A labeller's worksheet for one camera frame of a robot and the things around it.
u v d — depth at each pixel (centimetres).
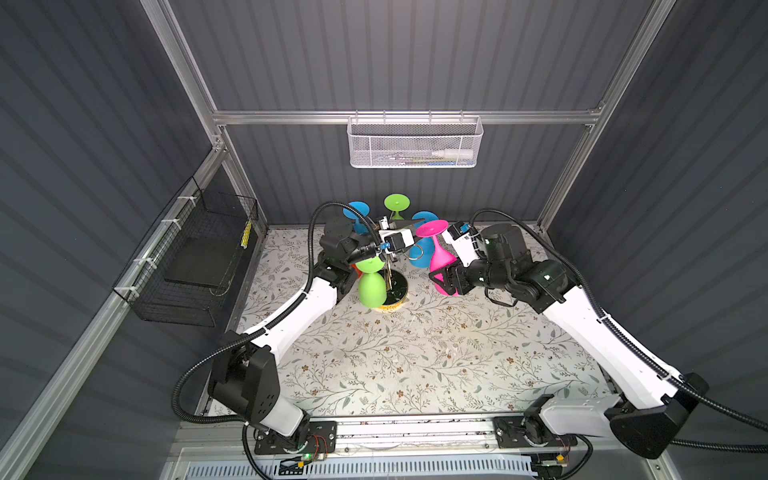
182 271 71
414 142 111
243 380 42
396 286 101
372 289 78
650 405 40
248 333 45
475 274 59
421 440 74
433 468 77
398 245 55
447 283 62
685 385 39
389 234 56
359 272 70
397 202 86
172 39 72
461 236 60
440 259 66
